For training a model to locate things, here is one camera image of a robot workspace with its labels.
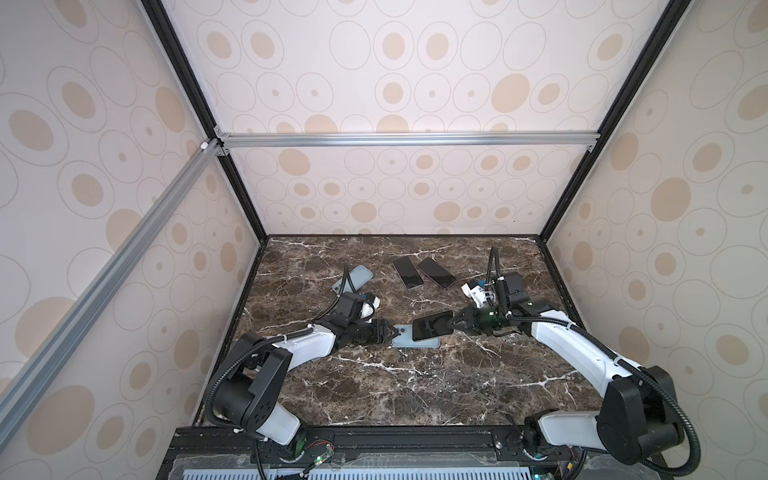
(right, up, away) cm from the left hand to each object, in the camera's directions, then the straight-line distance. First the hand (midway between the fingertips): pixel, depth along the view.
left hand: (399, 331), depth 86 cm
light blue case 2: (+2, -3, +5) cm, 6 cm away
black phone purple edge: (+14, +16, +24) cm, 32 cm away
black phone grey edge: (+4, +16, +24) cm, 29 cm away
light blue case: (-14, +15, +23) cm, 31 cm away
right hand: (+14, +3, -5) cm, 15 cm away
